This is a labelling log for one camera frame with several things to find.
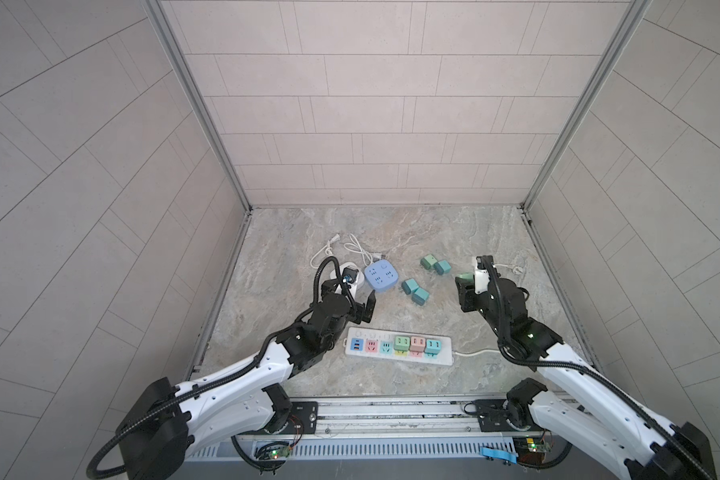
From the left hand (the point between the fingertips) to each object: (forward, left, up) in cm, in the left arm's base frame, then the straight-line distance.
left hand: (367, 283), depth 77 cm
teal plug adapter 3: (+4, -16, -15) cm, 22 cm away
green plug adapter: (+1, -25, +2) cm, 25 cm away
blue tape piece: (-35, -30, -13) cm, 48 cm away
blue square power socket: (+10, -4, -13) cm, 17 cm away
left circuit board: (-35, +18, -12) cm, 41 cm away
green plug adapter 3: (+16, -20, -15) cm, 30 cm away
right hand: (+2, -24, -1) cm, 25 cm away
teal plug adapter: (+14, -24, -14) cm, 31 cm away
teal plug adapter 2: (+7, -13, -15) cm, 21 cm away
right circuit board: (-34, -40, -16) cm, 55 cm away
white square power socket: (-6, +6, +16) cm, 18 cm away
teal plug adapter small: (-13, -17, -10) cm, 24 cm away
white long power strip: (-11, -1, -13) cm, 17 cm away
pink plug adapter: (-13, -13, -10) cm, 21 cm away
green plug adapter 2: (-12, -9, -10) cm, 18 cm away
